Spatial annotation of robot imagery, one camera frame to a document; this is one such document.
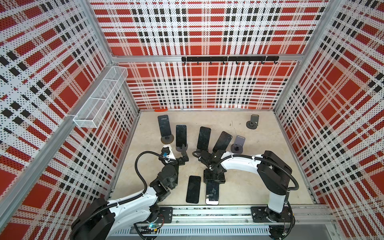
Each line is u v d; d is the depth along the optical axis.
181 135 0.94
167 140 1.03
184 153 0.70
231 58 0.88
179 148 0.99
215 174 0.73
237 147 0.95
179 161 0.70
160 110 1.27
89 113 0.69
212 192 0.80
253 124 1.08
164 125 0.96
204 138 0.92
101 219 0.41
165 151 0.64
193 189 0.82
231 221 0.73
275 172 0.47
